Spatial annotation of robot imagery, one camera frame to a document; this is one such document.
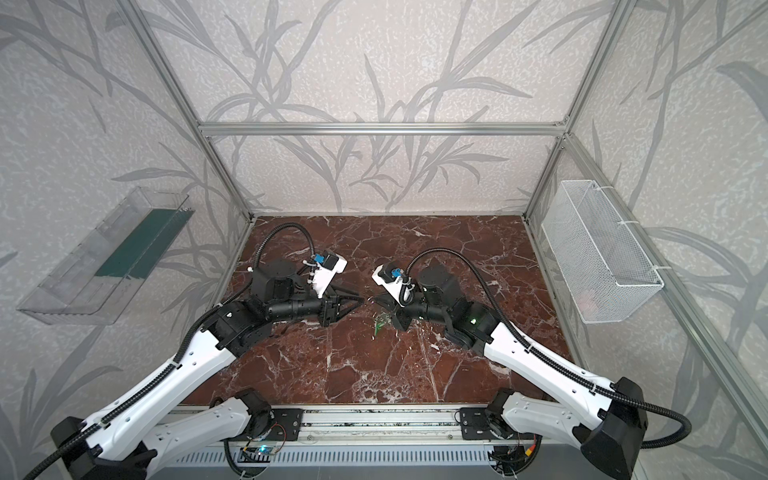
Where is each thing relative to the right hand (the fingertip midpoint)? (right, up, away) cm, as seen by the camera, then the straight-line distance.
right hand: (377, 287), depth 69 cm
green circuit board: (-28, -41, +3) cm, 50 cm away
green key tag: (-2, -14, +17) cm, 23 cm away
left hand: (-3, -1, -3) cm, 4 cm away
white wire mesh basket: (+48, +5, -7) cm, 49 cm away
